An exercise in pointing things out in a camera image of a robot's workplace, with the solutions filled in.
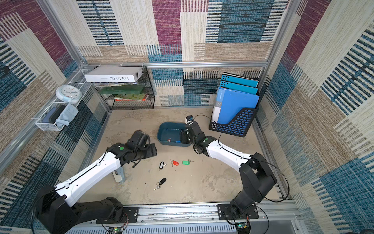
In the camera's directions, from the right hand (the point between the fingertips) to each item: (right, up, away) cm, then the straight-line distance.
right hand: (183, 131), depth 87 cm
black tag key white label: (-13, -21, +3) cm, 25 cm away
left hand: (-17, -10, -5) cm, 21 cm away
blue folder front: (+27, +17, +1) cm, 32 cm away
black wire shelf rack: (-29, +20, +36) cm, 50 cm away
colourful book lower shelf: (-36, +22, +14) cm, 44 cm away
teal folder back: (+38, +32, +7) cm, 50 cm away
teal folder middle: (+34, +27, +5) cm, 44 cm away
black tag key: (-14, -29, -4) cm, 33 cm away
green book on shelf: (-37, +26, +7) cm, 46 cm away
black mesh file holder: (+35, +3, +9) cm, 37 cm away
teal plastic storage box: (-11, -3, +17) cm, 21 cm away
